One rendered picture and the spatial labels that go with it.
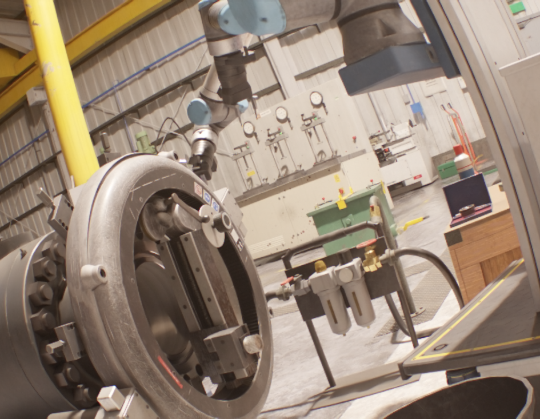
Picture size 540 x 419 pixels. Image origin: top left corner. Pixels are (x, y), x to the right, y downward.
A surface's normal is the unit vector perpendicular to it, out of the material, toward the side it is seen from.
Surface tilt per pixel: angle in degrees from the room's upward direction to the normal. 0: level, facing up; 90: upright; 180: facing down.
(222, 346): 89
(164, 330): 54
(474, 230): 90
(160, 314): 78
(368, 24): 70
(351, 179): 90
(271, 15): 134
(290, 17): 143
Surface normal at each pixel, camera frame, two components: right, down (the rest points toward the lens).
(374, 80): -0.71, 0.29
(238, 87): 0.61, 0.16
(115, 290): 0.53, -0.33
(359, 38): -0.72, -0.07
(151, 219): 0.87, -0.32
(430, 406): -0.15, 0.03
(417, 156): -0.45, 0.19
